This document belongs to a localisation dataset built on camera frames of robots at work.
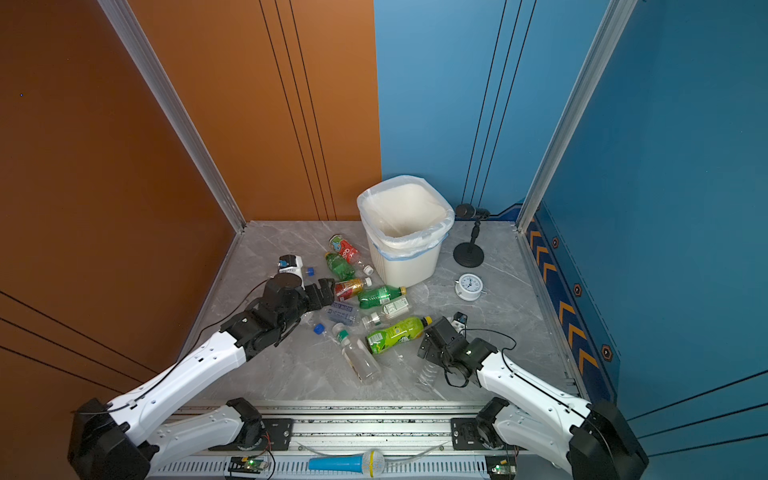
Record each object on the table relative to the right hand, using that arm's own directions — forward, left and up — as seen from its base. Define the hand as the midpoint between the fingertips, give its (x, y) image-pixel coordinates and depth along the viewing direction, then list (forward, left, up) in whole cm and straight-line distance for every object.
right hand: (430, 354), depth 83 cm
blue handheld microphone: (-25, +15, +2) cm, 30 cm away
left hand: (+13, +29, +17) cm, 36 cm away
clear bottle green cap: (-2, +19, 0) cm, 19 cm away
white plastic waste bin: (+42, +6, +12) cm, 44 cm away
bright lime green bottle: (+5, +9, +3) cm, 11 cm away
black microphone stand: (+38, -18, -1) cm, 42 cm away
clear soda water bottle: (+11, +25, +3) cm, 28 cm away
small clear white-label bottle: (+12, +11, +3) cm, 17 cm away
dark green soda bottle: (+32, +29, -1) cm, 43 cm away
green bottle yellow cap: (+18, +16, +2) cm, 24 cm away
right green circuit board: (-25, -15, -6) cm, 30 cm away
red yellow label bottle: (+20, +25, +2) cm, 32 cm away
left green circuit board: (-25, +46, -4) cm, 52 cm away
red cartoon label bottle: (+36, +26, +3) cm, 44 cm away
